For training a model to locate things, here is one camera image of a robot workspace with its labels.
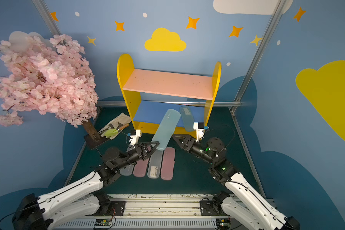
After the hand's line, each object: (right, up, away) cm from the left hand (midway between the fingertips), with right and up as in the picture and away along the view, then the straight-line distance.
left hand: (159, 142), depth 63 cm
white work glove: (-34, +11, +52) cm, 63 cm away
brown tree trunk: (-48, +3, +30) cm, 57 cm away
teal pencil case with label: (+16, +12, +32) cm, 38 cm away
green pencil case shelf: (+3, +6, +5) cm, 9 cm away
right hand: (+8, +3, +1) cm, 8 cm away
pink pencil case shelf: (-14, -20, +26) cm, 36 cm away
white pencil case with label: (-6, -19, +26) cm, 33 cm away
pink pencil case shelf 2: (+3, -18, +28) cm, 33 cm away
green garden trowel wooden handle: (-38, +2, +42) cm, 57 cm away
